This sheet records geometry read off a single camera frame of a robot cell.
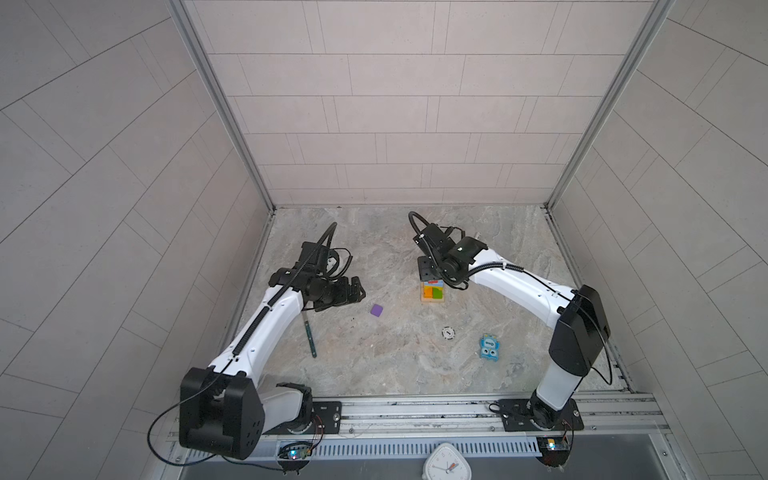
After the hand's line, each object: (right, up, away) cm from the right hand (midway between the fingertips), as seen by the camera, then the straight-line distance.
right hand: (425, 271), depth 85 cm
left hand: (-18, -5, -4) cm, 20 cm away
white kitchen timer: (+3, -39, -21) cm, 44 cm away
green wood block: (+5, -8, +6) cm, 11 cm away
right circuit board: (+28, -39, -17) cm, 51 cm away
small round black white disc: (+7, -18, 0) cm, 19 cm away
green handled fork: (-32, -19, -2) cm, 37 cm away
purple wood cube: (-14, -13, +5) cm, 20 cm away
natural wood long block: (+3, -10, +6) cm, 12 cm away
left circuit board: (-30, -37, -20) cm, 52 cm away
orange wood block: (+1, -7, +6) cm, 10 cm away
